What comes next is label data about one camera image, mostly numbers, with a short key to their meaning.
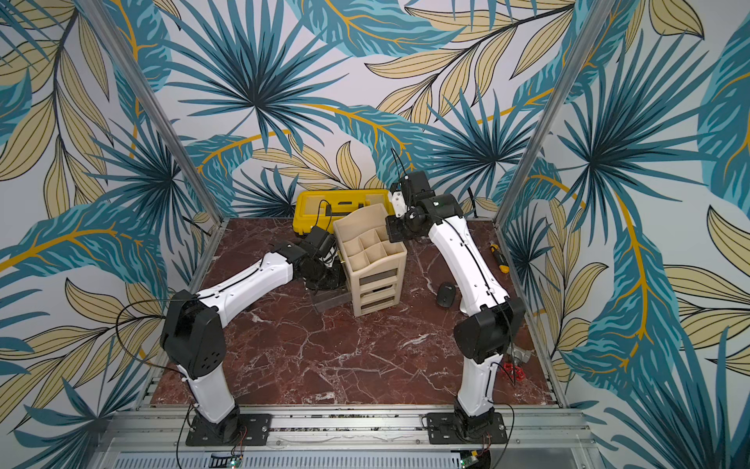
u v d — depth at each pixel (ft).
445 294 3.17
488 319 1.50
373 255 2.56
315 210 3.26
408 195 2.12
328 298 2.62
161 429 2.45
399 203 2.38
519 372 2.60
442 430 2.40
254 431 2.40
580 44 2.41
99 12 2.21
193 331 1.52
